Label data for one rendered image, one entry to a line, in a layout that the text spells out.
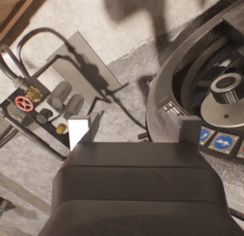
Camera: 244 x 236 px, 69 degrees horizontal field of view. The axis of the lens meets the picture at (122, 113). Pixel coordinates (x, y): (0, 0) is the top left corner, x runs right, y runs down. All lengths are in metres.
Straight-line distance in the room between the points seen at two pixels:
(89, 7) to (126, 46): 0.27
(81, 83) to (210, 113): 1.00
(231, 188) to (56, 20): 1.08
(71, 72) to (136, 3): 0.56
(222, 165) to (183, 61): 0.41
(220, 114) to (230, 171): 0.10
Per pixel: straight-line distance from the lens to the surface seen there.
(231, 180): 0.29
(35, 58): 1.31
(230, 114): 0.34
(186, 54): 0.65
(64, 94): 0.91
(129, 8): 1.04
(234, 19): 0.63
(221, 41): 0.73
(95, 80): 1.20
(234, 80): 0.33
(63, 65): 1.23
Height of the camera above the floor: 1.02
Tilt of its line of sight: 50 degrees down
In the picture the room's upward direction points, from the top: 168 degrees counter-clockwise
